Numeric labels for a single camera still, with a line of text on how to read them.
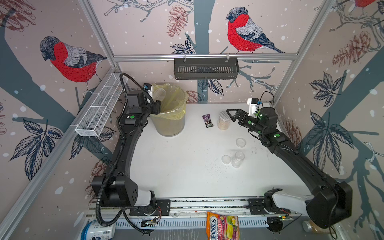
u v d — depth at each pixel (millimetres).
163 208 728
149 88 661
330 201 381
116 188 393
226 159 901
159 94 843
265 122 570
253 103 674
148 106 650
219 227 658
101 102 795
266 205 673
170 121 879
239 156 814
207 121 1070
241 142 981
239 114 658
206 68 1037
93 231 617
